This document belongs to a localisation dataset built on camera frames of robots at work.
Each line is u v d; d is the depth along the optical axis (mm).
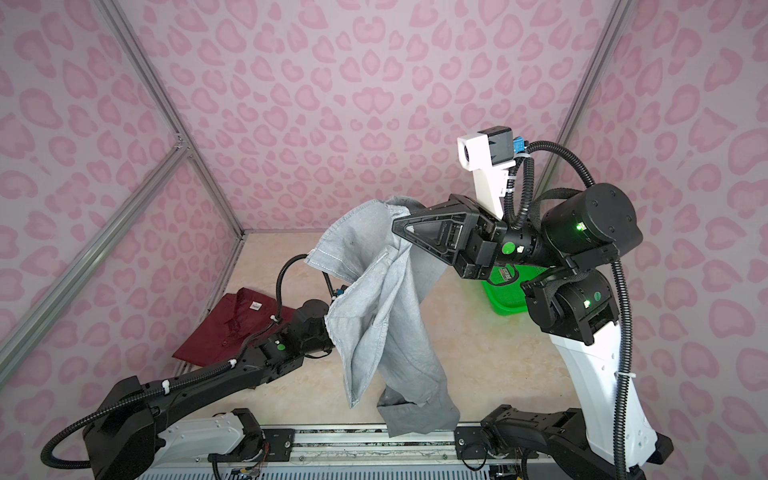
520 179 297
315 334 618
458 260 321
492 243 288
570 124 885
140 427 398
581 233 277
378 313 348
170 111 846
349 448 740
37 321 534
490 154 284
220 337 903
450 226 315
